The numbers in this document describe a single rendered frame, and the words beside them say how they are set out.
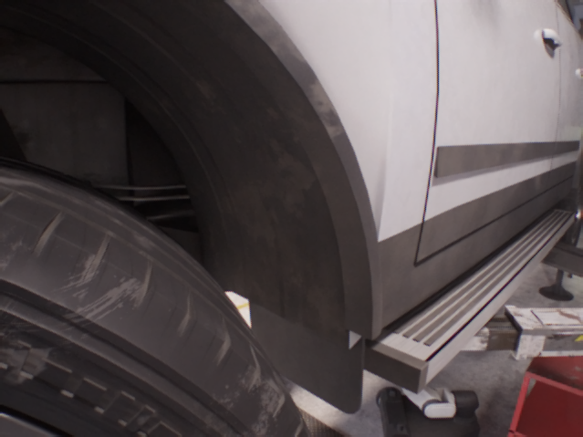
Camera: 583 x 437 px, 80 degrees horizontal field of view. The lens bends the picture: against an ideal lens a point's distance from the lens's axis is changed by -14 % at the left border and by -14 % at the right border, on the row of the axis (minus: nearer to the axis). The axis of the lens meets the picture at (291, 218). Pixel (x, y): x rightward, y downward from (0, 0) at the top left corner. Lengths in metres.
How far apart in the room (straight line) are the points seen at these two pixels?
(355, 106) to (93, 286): 0.34
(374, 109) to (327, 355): 0.39
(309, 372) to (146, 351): 0.50
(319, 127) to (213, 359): 0.24
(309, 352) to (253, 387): 0.41
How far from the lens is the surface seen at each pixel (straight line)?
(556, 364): 2.46
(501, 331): 1.15
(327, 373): 0.69
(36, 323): 0.25
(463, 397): 2.87
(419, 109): 0.56
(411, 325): 0.82
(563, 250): 1.97
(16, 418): 0.30
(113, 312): 0.25
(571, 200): 2.46
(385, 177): 0.50
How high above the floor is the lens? 2.05
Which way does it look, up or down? 14 degrees down
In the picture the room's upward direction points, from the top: straight up
